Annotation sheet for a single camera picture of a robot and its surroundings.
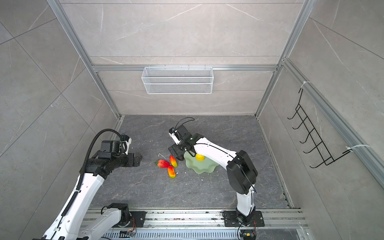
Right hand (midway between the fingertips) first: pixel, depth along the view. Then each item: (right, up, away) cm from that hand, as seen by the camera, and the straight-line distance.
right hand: (178, 144), depth 88 cm
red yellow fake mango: (-3, -11, +3) cm, 11 cm away
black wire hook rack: (+65, +2, -24) cm, 69 cm away
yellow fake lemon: (+13, -5, -11) cm, 18 cm away
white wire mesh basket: (-2, +43, +13) cm, 45 cm away
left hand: (-23, -3, -11) cm, 26 cm away
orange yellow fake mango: (-4, -16, 0) cm, 17 cm away
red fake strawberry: (-10, -12, +2) cm, 16 cm away
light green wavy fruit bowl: (+17, -13, +3) cm, 22 cm away
